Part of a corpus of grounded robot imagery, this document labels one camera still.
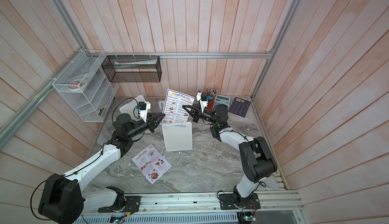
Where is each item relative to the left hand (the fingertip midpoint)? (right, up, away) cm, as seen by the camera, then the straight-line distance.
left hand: (164, 116), depth 76 cm
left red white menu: (-9, -28, +11) cm, 31 cm away
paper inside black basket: (-27, +31, +15) cm, 44 cm away
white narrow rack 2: (+6, -13, +8) cm, 17 cm away
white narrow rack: (-4, +7, +15) cm, 17 cm away
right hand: (+10, +4, 0) cm, 11 cm away
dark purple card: (+51, +6, +37) cm, 63 cm away
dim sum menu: (+6, +1, +1) cm, 6 cm away
